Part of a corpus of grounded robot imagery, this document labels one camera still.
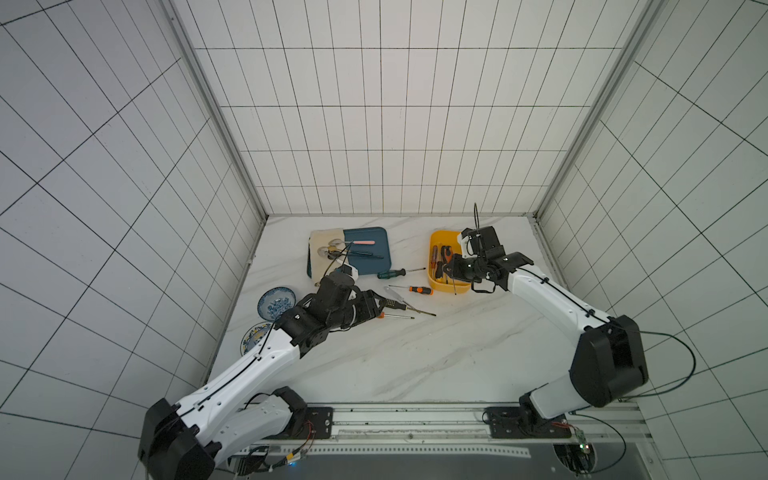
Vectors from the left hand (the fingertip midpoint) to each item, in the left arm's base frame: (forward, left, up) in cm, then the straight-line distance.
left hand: (376, 310), depth 76 cm
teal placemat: (+33, +4, -17) cm, 37 cm away
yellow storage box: (+18, -23, -17) cm, 33 cm away
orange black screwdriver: (+6, -2, -16) cm, 17 cm away
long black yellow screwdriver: (+24, -21, -16) cm, 36 cm away
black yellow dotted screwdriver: (+9, -7, -15) cm, 19 cm away
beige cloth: (+35, +22, -15) cm, 43 cm away
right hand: (+15, -17, -2) cm, 22 cm away
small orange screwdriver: (+15, -13, -15) cm, 25 cm away
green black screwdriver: (+21, -2, -15) cm, 26 cm away
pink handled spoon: (+35, +7, -16) cm, 39 cm away
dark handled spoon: (+30, +16, -16) cm, 37 cm away
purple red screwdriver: (+26, -20, -15) cm, 36 cm away
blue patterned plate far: (+9, +33, -14) cm, 37 cm away
